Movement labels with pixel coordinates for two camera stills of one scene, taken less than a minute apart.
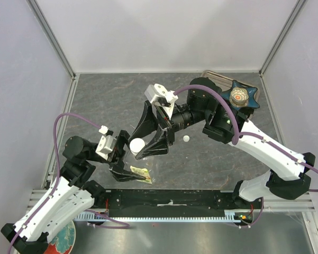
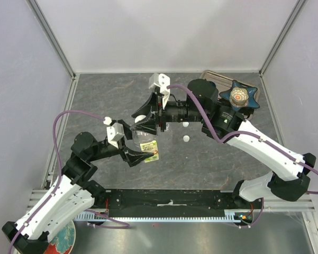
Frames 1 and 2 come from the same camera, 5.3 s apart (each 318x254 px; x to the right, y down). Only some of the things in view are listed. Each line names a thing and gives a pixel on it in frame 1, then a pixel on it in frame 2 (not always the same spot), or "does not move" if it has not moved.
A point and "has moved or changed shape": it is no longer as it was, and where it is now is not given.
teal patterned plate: [63, 243] does not move
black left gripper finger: [124, 136] to [127, 128]
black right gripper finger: [148, 121] to [146, 109]
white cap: [136, 145] to [139, 117]
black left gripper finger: [125, 175] to [133, 157]
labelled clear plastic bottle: [142, 172] has moved or changed shape
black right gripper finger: [157, 145] to [150, 126]
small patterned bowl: [238, 97] does not move
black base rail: [168, 202] does not move
